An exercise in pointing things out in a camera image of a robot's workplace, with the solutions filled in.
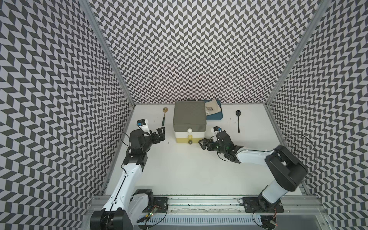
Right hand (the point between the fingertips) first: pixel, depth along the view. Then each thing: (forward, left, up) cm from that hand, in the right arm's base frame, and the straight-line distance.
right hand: (203, 144), depth 90 cm
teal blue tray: (+25, -12, -2) cm, 28 cm away
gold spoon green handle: (+33, +29, -4) cm, 44 cm away
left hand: (+2, +27, +13) cm, 30 cm away
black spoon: (+29, -29, -4) cm, 42 cm away
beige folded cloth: (+33, -12, -2) cm, 35 cm away
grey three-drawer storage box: (+7, +8, +15) cm, 19 cm away
